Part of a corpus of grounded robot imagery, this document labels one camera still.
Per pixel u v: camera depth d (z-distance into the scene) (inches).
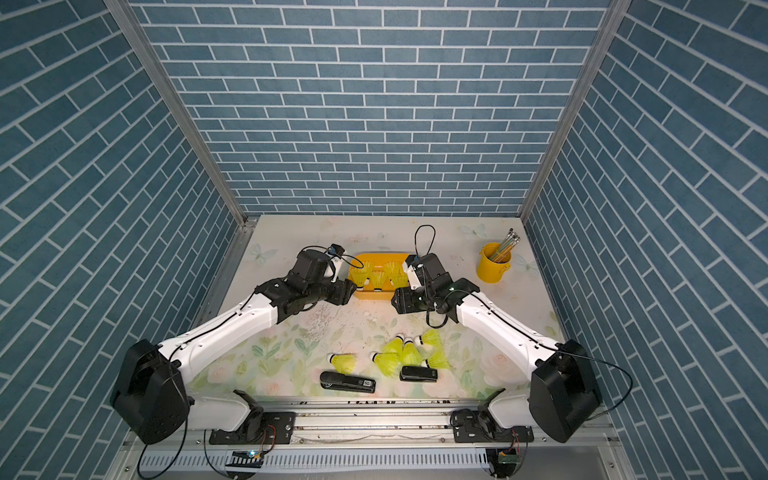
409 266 30.0
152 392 15.8
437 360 31.9
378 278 38.3
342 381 30.5
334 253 29.0
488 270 38.3
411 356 33.4
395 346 34.4
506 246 37.1
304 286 24.8
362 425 29.7
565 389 16.1
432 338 34.0
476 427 28.6
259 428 26.8
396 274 40.1
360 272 39.0
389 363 32.8
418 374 32.9
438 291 24.7
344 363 33.0
